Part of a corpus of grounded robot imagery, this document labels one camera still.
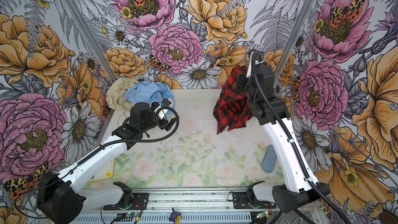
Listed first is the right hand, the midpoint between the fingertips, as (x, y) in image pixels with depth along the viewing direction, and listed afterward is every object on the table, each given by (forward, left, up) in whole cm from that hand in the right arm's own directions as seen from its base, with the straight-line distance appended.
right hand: (244, 75), depth 66 cm
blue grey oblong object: (-20, -18, -42) cm, 50 cm away
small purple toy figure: (-44, +30, -39) cm, 66 cm away
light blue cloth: (+26, +49, -35) cm, 65 cm away
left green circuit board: (-42, +52, -43) cm, 80 cm away
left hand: (-3, +34, -21) cm, 40 cm away
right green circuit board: (-44, -8, -45) cm, 63 cm away
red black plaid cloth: (+13, -2, -39) cm, 41 cm away
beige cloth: (+28, +80, -38) cm, 92 cm away
